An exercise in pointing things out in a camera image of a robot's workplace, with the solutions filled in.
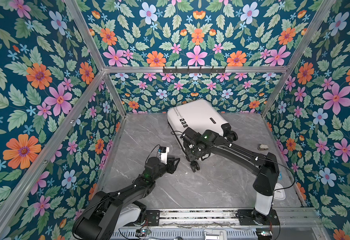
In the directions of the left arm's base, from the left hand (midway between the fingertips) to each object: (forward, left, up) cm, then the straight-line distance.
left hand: (179, 156), depth 82 cm
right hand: (0, -7, +2) cm, 7 cm away
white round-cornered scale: (-21, -53, -11) cm, 58 cm away
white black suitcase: (+23, -14, +8) cm, 28 cm away
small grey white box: (+8, -55, -10) cm, 57 cm away
